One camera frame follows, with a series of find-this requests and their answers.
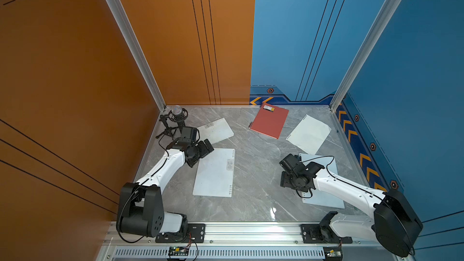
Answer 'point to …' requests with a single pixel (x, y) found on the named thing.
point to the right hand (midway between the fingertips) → (286, 184)
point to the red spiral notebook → (269, 120)
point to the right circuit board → (333, 252)
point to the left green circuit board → (178, 251)
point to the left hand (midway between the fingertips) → (207, 149)
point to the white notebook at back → (215, 131)
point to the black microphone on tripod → (173, 119)
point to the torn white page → (309, 135)
